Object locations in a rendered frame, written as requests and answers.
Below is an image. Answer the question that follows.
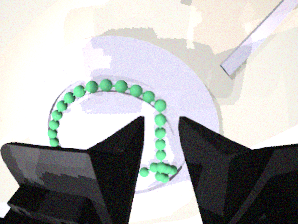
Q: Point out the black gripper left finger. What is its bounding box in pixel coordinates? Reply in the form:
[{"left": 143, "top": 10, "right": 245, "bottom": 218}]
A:
[{"left": 0, "top": 116, "right": 145, "bottom": 224}]

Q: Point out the pale lavender round bead board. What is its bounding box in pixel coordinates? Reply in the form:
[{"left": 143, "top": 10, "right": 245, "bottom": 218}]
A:
[{"left": 25, "top": 35, "right": 220, "bottom": 206}]

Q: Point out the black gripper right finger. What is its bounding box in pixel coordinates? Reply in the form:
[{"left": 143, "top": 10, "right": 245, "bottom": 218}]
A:
[{"left": 178, "top": 116, "right": 298, "bottom": 224}]

